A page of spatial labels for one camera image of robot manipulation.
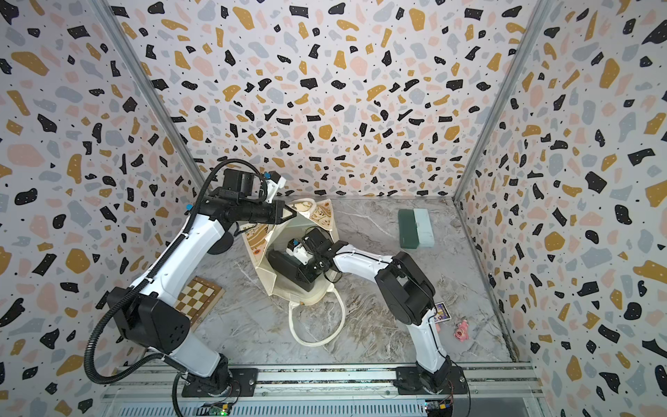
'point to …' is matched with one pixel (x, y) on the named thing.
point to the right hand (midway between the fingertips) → (301, 273)
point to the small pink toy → (462, 331)
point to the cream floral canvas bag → (316, 318)
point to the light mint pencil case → (424, 227)
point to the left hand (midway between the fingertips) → (297, 212)
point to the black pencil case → (288, 267)
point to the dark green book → (408, 228)
